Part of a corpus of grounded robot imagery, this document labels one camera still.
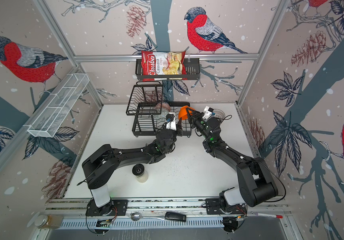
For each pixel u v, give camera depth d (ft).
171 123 2.24
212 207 2.39
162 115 2.80
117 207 2.39
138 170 2.45
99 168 1.45
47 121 2.35
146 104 3.74
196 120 2.31
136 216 2.28
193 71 3.11
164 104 3.79
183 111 2.65
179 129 2.38
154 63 2.88
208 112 2.50
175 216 2.24
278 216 2.32
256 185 1.40
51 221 2.11
